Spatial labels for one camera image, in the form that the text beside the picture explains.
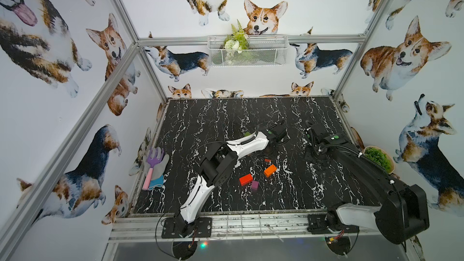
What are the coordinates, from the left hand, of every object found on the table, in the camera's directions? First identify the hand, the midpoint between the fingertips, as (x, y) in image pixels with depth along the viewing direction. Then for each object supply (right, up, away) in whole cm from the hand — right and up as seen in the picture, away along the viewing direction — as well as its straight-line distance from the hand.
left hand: (273, 155), depth 93 cm
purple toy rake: (-62, -3, 0) cm, 62 cm away
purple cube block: (-10, -13, -7) cm, 18 cm away
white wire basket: (-5, +53, 0) cm, 53 cm away
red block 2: (-14, -10, -8) cm, 19 cm away
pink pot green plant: (+45, +2, -13) cm, 47 cm away
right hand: (+15, +1, -11) cm, 18 cm away
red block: (-3, -3, -1) cm, 4 cm away
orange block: (-3, -6, -6) cm, 9 cm away
